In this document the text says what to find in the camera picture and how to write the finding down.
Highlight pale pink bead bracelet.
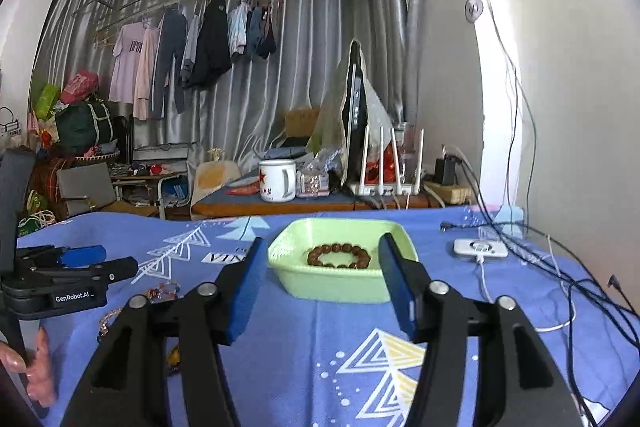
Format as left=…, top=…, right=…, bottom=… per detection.
left=94, top=279, right=182, bottom=343

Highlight large brown bead bracelet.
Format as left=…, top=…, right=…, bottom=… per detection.
left=306, top=241, right=372, bottom=270

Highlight left hand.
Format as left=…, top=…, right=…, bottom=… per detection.
left=1, top=326, right=56, bottom=407

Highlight grey box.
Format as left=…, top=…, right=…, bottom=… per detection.
left=56, top=162, right=116, bottom=217

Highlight small cluttered low table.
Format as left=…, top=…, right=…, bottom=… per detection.
left=108, top=162, right=191, bottom=220

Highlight white round-button remote device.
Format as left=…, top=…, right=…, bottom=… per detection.
left=454, top=239, right=509, bottom=259

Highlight dark green duffel bag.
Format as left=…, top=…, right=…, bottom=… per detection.
left=54, top=101, right=114, bottom=156

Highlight wooden side desk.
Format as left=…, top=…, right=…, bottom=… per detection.
left=190, top=182, right=472, bottom=220

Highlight green shopping bag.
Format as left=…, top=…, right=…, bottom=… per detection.
left=34, top=82, right=61, bottom=120

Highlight red envelope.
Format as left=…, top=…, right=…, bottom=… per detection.
left=226, top=183, right=260, bottom=196

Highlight red pink bag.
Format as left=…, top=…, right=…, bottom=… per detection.
left=60, top=70, right=99, bottom=104

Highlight blue patterned tablecloth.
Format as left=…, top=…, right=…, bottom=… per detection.
left=20, top=208, right=639, bottom=426

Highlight green plastic tray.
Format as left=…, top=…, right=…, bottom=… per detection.
left=268, top=218, right=419, bottom=303

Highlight white enamel star mug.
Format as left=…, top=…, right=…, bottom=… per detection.
left=258, top=159, right=296, bottom=202

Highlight black power adapter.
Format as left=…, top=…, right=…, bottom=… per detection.
left=433, top=155, right=457, bottom=186

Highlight light pink garment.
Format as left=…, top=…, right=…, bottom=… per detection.
left=132, top=28, right=160, bottom=121

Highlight white wifi router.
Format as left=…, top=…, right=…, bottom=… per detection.
left=346, top=124, right=424, bottom=197

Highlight pink t-shirt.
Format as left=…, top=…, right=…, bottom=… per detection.
left=108, top=23, right=145, bottom=104

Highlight clear plastic snack bag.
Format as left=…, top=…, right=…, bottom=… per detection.
left=296, top=148, right=343, bottom=198

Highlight blue jeans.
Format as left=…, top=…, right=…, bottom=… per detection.
left=150, top=6, right=188, bottom=120

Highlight black hanging jacket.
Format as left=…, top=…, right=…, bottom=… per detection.
left=186, top=0, right=232, bottom=89

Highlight cardboard box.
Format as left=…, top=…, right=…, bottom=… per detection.
left=284, top=107, right=320, bottom=138

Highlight monitor under dotted cloth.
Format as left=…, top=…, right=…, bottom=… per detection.
left=307, top=39, right=393, bottom=185

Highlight white blue hanging shirt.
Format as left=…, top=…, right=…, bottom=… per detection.
left=228, top=0, right=248, bottom=56

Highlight grey curtain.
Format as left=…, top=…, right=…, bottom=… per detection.
left=30, top=0, right=418, bottom=165

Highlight black cable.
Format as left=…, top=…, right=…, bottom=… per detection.
left=439, top=146, right=640, bottom=427

